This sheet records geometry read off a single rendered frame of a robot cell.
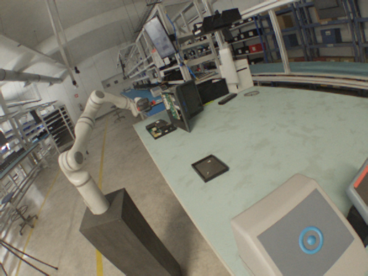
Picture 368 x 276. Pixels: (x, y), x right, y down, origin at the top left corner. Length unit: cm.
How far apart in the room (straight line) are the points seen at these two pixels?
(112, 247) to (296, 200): 89
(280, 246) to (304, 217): 5
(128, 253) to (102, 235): 18
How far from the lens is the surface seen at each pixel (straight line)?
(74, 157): 83
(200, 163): 63
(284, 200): 25
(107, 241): 98
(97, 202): 92
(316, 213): 25
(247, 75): 141
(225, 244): 39
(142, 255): 106
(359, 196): 31
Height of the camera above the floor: 133
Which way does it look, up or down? 22 degrees down
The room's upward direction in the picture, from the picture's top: 21 degrees counter-clockwise
